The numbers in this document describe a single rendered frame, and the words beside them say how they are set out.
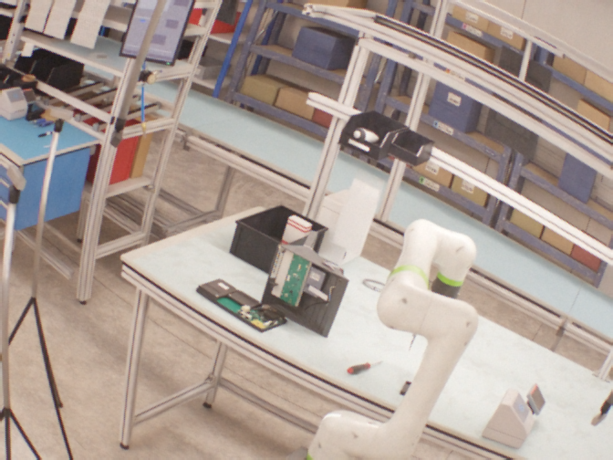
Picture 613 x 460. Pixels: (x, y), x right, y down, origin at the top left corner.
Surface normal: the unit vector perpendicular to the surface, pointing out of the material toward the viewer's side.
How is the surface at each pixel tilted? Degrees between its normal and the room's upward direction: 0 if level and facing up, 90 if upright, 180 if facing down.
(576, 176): 90
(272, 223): 90
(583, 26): 90
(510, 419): 90
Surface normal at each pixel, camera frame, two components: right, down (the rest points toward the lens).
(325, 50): -0.48, 0.19
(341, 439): -0.22, 0.28
